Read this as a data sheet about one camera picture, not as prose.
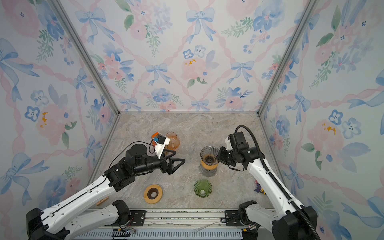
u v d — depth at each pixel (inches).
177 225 28.5
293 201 15.8
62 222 16.3
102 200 19.0
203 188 33.0
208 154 32.2
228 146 28.0
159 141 23.1
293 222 14.7
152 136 36.6
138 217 29.3
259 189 32.1
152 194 32.2
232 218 28.2
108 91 42.2
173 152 27.7
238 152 23.0
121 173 20.9
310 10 27.3
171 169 23.0
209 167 31.6
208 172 33.0
